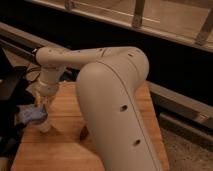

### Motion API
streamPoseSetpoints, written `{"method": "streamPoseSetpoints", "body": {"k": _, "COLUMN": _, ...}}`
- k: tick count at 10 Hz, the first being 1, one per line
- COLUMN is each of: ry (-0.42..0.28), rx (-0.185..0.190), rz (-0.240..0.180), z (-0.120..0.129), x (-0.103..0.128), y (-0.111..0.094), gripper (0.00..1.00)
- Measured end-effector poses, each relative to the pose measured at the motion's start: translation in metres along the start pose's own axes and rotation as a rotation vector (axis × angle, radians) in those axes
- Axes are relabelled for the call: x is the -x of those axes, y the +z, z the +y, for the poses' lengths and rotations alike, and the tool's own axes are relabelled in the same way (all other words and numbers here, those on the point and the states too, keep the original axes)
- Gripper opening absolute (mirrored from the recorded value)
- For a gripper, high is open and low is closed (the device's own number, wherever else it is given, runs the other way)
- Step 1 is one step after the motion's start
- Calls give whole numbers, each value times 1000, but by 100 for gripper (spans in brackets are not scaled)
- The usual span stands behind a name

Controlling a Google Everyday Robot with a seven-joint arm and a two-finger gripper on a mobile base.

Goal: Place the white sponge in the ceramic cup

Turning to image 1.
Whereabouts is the black equipment at left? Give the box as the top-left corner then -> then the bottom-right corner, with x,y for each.
0,47 -> 35,157

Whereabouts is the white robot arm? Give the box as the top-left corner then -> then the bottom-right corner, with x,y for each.
35,46 -> 163,171

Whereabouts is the blue patterned cloth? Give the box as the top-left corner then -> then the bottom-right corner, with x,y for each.
19,105 -> 48,125

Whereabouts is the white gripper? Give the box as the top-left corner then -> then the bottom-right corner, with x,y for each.
35,80 -> 59,106

